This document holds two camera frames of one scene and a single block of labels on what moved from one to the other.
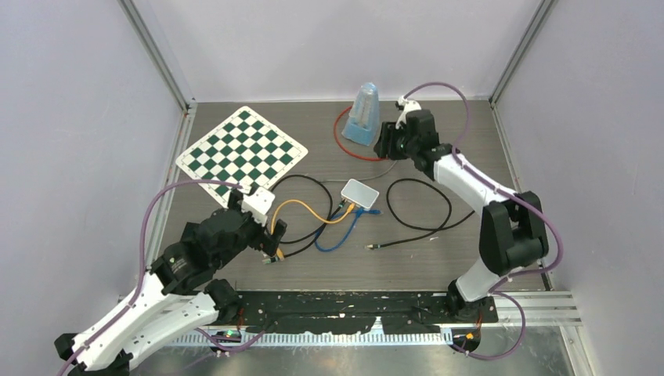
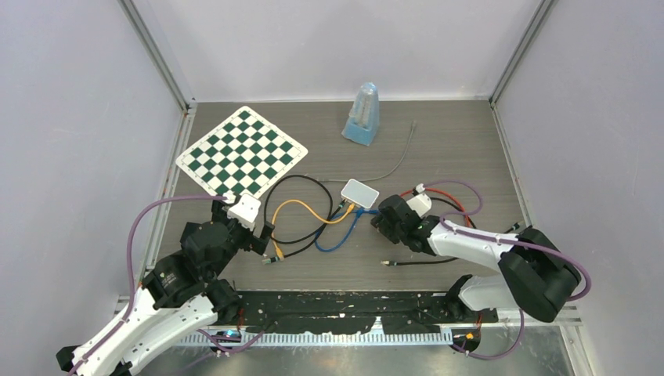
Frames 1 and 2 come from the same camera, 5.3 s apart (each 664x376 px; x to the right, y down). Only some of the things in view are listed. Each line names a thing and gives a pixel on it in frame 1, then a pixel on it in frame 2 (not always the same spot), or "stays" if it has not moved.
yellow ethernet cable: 279,251 stays
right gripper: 388,133 to 380,221
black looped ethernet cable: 316,231 stays
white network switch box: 359,194 stays
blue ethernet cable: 360,212 stays
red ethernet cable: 340,145 to 447,194
